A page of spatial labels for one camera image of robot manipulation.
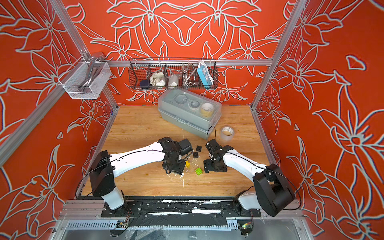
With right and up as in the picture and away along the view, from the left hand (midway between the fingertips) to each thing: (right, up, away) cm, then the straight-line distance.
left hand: (179, 170), depth 77 cm
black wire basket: (-6, +58, +22) cm, 63 cm away
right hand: (+16, -2, +7) cm, 18 cm away
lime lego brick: (+10, -3, +5) cm, 12 cm away
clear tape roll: (+32, +17, +25) cm, 44 cm away
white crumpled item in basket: (-15, +53, +14) cm, 56 cm away
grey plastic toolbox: (+9, +30, +12) cm, 34 cm away
